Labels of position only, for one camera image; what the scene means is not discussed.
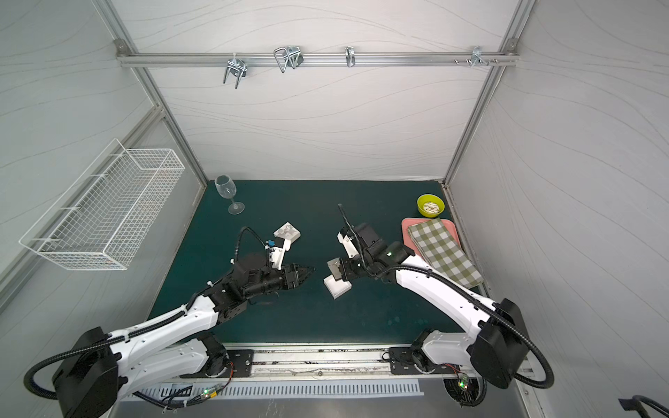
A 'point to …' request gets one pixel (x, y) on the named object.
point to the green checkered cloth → (437, 245)
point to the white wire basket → (103, 219)
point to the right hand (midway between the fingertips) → (340, 267)
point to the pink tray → (407, 238)
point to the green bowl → (430, 205)
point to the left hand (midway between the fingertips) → (312, 273)
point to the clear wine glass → (226, 188)
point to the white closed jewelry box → (287, 232)
